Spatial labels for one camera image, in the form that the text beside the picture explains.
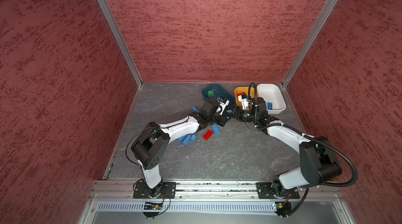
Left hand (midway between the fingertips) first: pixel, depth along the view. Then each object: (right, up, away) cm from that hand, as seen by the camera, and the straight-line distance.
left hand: (228, 119), depth 86 cm
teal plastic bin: (-6, +17, +28) cm, 33 cm away
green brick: (-9, +15, +27) cm, 32 cm away
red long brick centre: (-12, -11, +6) cm, 17 cm away
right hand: (-2, +2, -1) cm, 3 cm away
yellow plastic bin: (+23, +15, +27) cm, 38 cm away
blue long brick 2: (+32, +6, +20) cm, 38 cm away
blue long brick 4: (-20, -12, +3) cm, 24 cm away
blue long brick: (-7, -7, +8) cm, 13 cm away
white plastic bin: (+37, +15, +28) cm, 49 cm away
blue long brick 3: (-25, -12, +3) cm, 28 cm away
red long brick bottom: (+12, +15, +22) cm, 29 cm away
